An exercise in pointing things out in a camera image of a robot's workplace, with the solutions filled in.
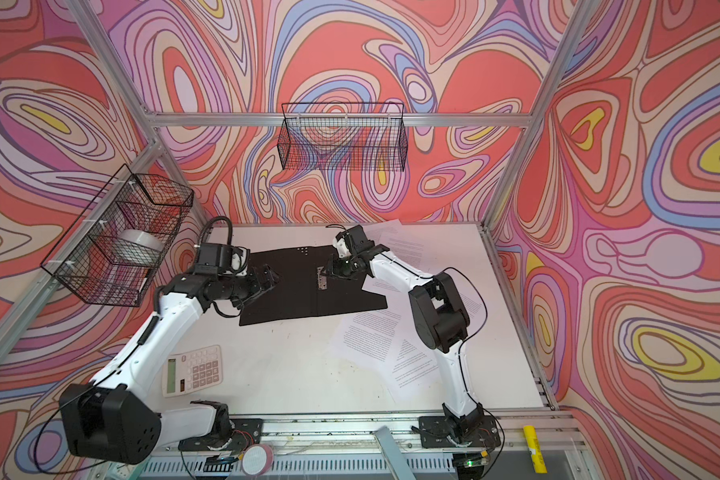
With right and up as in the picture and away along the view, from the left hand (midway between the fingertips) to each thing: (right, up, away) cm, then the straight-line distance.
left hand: (277, 283), depth 81 cm
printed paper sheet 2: (+45, +12, +29) cm, 55 cm away
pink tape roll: (0, -38, -14) cm, 41 cm away
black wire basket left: (-40, +7, -14) cm, 43 cm away
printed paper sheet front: (+25, -18, +10) cm, 32 cm away
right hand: (+13, 0, +13) cm, 18 cm away
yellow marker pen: (+65, -38, -11) cm, 76 cm away
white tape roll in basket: (-30, +10, -11) cm, 33 cm away
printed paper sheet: (+38, -26, +3) cm, 46 cm away
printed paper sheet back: (+36, -7, +19) cm, 41 cm away
